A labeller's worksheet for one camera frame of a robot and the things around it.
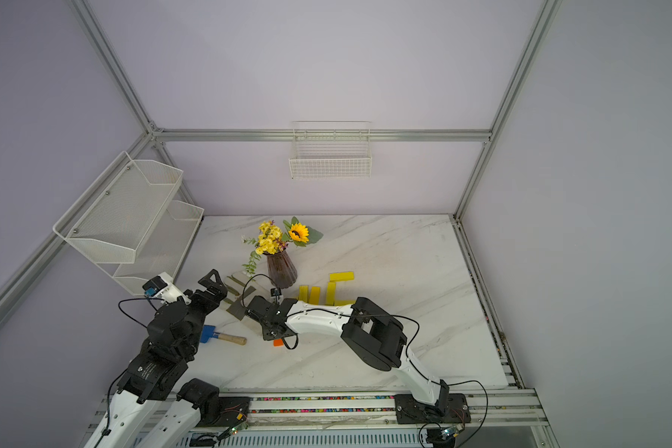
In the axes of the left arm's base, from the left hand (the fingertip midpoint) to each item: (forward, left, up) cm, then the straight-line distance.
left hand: (207, 284), depth 71 cm
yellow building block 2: (+11, -31, -24) cm, 41 cm away
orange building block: (-7, -15, -24) cm, 29 cm away
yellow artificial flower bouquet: (+14, -15, +2) cm, 20 cm away
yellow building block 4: (+10, -22, -23) cm, 33 cm away
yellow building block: (+18, -35, -24) cm, 46 cm away
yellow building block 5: (+10, -26, -25) cm, 37 cm away
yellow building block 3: (+8, -36, -26) cm, 45 cm away
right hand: (-3, -15, -25) cm, 29 cm away
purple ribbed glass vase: (+16, -14, -19) cm, 28 cm away
